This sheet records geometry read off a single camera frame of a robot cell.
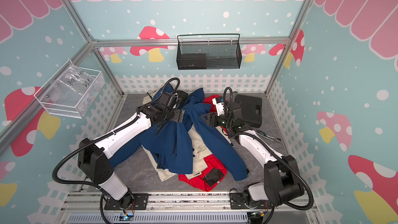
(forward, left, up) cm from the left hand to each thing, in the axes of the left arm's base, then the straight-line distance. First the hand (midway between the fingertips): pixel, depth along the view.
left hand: (175, 114), depth 85 cm
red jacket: (-26, -22, -17) cm, 38 cm away
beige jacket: (-15, -15, -14) cm, 25 cm away
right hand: (-2, -16, +3) cm, 16 cm away
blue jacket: (-12, +3, -10) cm, 16 cm away
